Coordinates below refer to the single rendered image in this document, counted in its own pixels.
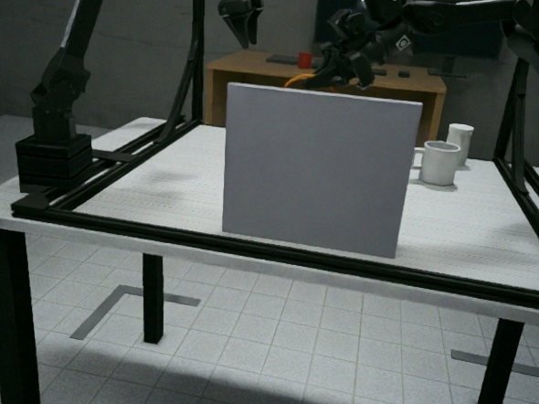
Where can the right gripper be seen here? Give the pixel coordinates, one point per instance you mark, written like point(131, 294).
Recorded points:
point(241, 21)

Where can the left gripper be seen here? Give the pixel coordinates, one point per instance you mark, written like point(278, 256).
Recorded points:
point(338, 72)

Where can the white cylinder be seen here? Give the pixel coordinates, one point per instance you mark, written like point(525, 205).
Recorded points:
point(460, 135)

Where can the orange cable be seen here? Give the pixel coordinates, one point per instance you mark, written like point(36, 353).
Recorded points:
point(304, 76)

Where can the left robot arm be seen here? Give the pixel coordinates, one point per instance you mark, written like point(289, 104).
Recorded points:
point(434, 18)

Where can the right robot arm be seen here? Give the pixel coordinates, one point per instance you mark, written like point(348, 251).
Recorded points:
point(65, 78)

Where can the white mug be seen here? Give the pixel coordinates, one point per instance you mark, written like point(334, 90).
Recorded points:
point(438, 167)

